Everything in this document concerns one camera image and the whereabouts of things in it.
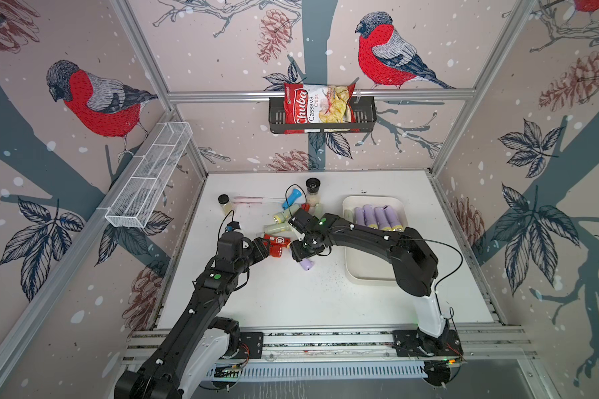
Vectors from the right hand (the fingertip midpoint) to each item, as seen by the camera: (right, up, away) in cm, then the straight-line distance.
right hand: (298, 253), depth 88 cm
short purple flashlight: (+30, +12, +14) cm, 35 cm away
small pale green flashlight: (+21, +13, +13) cm, 28 cm away
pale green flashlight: (+8, +14, +17) cm, 24 cm away
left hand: (-10, +7, -6) cm, 13 cm away
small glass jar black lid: (-30, +16, +13) cm, 37 cm away
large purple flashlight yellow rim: (+3, -4, +1) cm, 6 cm away
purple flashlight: (+35, +10, +12) cm, 38 cm away
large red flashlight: (-8, +1, +2) cm, 9 cm away
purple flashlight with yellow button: (+39, +11, +12) cm, 42 cm away
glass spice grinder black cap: (+6, +25, +13) cm, 28 cm away
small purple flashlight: (+25, +12, +13) cm, 31 cm away
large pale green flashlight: (-9, +8, +10) cm, 16 cm away
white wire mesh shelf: (-48, +28, -10) cm, 57 cm away
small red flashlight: (+3, +16, +18) cm, 24 cm away
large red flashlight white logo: (-8, +3, +7) cm, 11 cm away
